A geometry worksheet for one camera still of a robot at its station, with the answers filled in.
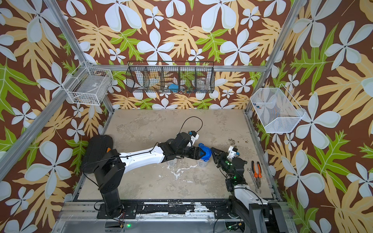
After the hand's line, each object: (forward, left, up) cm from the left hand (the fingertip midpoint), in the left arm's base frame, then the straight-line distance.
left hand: (203, 153), depth 82 cm
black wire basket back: (+48, +20, +18) cm, 55 cm away
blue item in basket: (+41, +18, +16) cm, 47 cm away
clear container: (-3, -1, -4) cm, 6 cm away
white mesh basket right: (+21, -44, +14) cm, 51 cm away
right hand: (+2, -4, +3) cm, 5 cm away
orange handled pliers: (-8, -34, -12) cm, 37 cm away
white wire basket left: (+33, +68, +22) cm, 79 cm away
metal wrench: (-12, -31, -12) cm, 35 cm away
